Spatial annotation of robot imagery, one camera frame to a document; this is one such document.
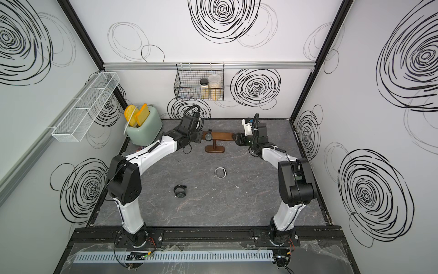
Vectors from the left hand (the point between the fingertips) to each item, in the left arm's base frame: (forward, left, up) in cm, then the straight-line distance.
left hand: (198, 132), depth 92 cm
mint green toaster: (+2, +32, -7) cm, 32 cm away
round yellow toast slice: (+8, +39, +5) cm, 41 cm away
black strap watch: (-2, -6, -1) cm, 7 cm away
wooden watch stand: (-2, -11, -1) cm, 11 cm away
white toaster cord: (+4, +40, +1) cm, 40 cm away
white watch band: (-16, -13, -16) cm, 26 cm away
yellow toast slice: (+11, +33, +2) cm, 35 cm away
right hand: (-1, -21, -1) cm, 21 cm away
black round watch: (-29, +7, -15) cm, 34 cm away
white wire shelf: (-6, +50, +16) cm, 53 cm away
